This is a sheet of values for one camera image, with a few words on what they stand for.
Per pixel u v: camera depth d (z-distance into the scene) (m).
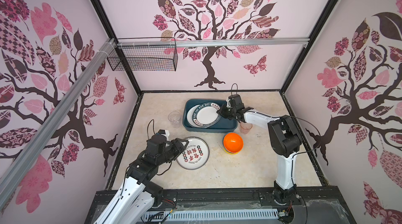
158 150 0.54
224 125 0.94
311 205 0.72
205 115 1.00
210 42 0.93
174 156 0.65
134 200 0.58
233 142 0.85
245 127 0.97
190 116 1.01
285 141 0.53
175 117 1.02
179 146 0.65
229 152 0.83
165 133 0.70
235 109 0.78
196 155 0.88
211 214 1.55
